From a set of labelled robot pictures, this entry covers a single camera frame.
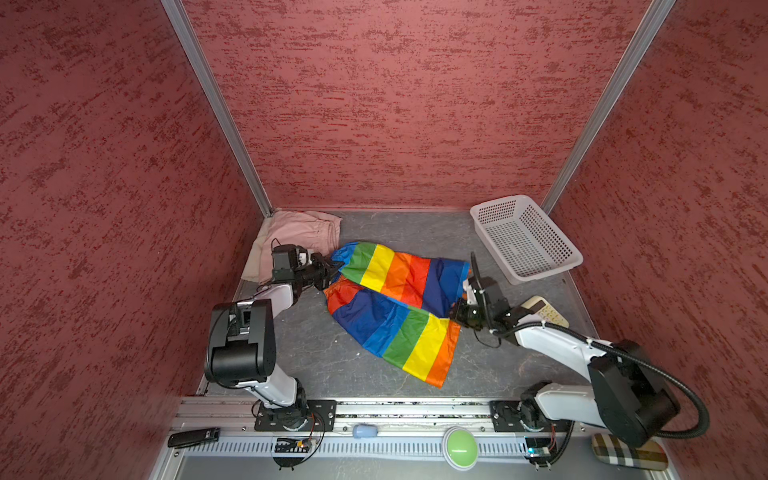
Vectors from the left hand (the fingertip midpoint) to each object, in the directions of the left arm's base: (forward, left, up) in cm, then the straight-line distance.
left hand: (346, 265), depth 90 cm
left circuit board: (-45, +10, -14) cm, 48 cm away
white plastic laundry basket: (+18, -65, -11) cm, 68 cm away
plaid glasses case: (-46, -74, -8) cm, 88 cm away
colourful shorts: (-9, -16, -8) cm, 21 cm away
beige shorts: (+6, +35, -11) cm, 37 cm away
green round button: (-45, -31, -11) cm, 56 cm away
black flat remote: (-44, +31, -6) cm, 54 cm away
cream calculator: (-9, -63, -10) cm, 65 cm away
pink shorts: (+17, +13, -5) cm, 22 cm away
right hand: (-14, -30, -7) cm, 34 cm away
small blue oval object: (-41, -8, -12) cm, 44 cm away
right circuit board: (-45, -51, -12) cm, 69 cm away
